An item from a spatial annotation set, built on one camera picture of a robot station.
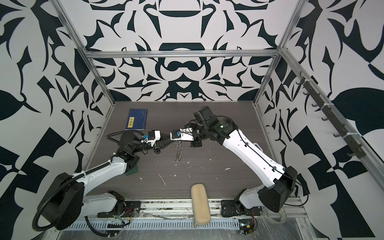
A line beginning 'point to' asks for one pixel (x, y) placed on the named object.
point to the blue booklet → (136, 119)
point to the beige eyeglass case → (200, 207)
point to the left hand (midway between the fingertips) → (176, 133)
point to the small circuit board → (246, 226)
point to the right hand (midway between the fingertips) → (181, 135)
